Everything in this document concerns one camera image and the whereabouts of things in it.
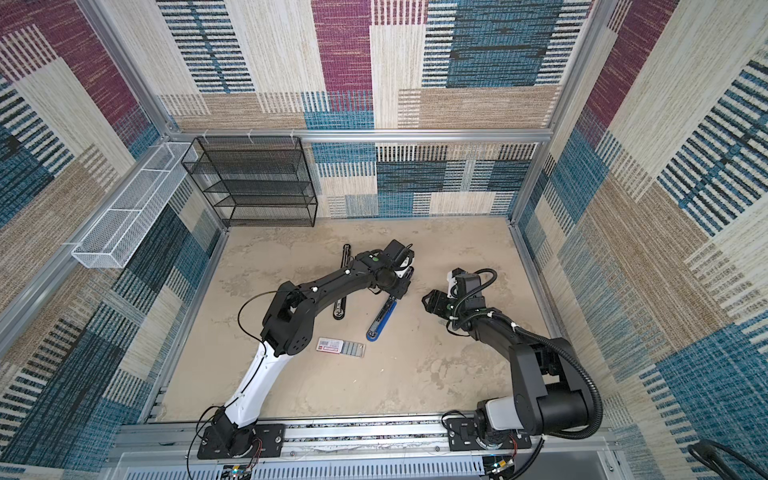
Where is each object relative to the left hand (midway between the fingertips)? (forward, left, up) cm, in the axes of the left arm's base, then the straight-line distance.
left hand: (404, 283), depth 98 cm
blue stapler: (-12, +7, -1) cm, 14 cm away
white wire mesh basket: (-7, +69, +30) cm, 76 cm away
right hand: (-9, -8, +1) cm, 12 cm away
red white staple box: (-19, +22, -3) cm, 30 cm away
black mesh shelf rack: (+36, +53, +14) cm, 65 cm away
